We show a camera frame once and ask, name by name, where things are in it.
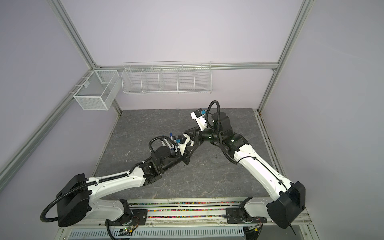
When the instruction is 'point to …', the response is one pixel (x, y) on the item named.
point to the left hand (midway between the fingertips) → (197, 146)
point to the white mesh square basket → (98, 91)
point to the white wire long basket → (165, 77)
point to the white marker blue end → (171, 136)
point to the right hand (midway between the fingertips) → (185, 134)
